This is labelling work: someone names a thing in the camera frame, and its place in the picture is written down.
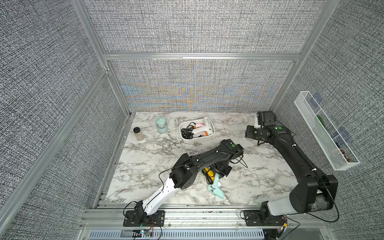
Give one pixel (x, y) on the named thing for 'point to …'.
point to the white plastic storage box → (197, 130)
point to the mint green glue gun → (215, 187)
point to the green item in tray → (321, 120)
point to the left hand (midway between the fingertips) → (221, 175)
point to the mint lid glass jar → (161, 125)
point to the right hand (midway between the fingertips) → (251, 128)
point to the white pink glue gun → (205, 123)
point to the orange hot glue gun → (200, 135)
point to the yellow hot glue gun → (209, 175)
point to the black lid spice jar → (136, 130)
